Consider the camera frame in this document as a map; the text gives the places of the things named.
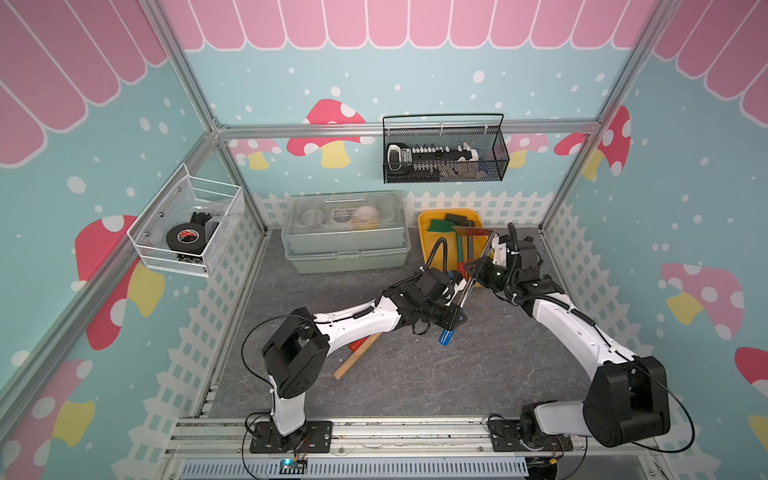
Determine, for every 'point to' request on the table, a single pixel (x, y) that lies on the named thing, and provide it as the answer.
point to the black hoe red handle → (462, 221)
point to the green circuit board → (289, 466)
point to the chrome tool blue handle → (447, 335)
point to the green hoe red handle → (447, 227)
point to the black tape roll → (187, 237)
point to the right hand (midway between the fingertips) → (464, 264)
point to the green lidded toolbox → (336, 231)
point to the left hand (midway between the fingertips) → (461, 322)
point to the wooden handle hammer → (356, 356)
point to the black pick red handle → (358, 343)
